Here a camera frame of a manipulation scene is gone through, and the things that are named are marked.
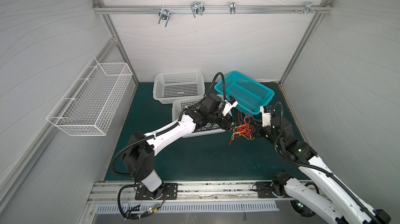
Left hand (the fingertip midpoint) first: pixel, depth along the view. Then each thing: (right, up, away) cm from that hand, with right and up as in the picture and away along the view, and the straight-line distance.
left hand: (233, 120), depth 74 cm
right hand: (+10, +1, 0) cm, 10 cm away
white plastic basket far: (-41, +20, +44) cm, 63 cm away
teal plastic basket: (+20, +13, +38) cm, 45 cm away
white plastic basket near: (-31, +7, +23) cm, 39 cm away
